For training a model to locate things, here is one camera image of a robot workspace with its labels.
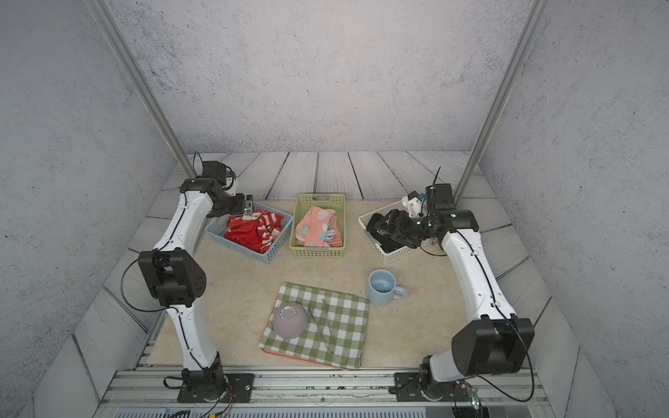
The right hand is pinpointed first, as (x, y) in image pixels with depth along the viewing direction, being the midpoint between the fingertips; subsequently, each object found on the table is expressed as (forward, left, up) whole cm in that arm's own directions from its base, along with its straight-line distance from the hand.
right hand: (385, 229), depth 75 cm
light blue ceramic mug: (-8, 0, -20) cm, 22 cm away
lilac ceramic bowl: (-18, +29, -20) cm, 40 cm away
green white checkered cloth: (-18, +15, -27) cm, 36 cm away
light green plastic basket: (+33, +31, -23) cm, 51 cm away
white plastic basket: (+9, 0, -20) cm, 22 cm away
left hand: (+17, +47, -7) cm, 51 cm away
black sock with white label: (+13, -2, -20) cm, 24 cm away
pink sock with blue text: (+17, +22, -20) cm, 35 cm away
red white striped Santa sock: (+19, +42, -20) cm, 50 cm away
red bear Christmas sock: (+15, +50, -18) cm, 55 cm away
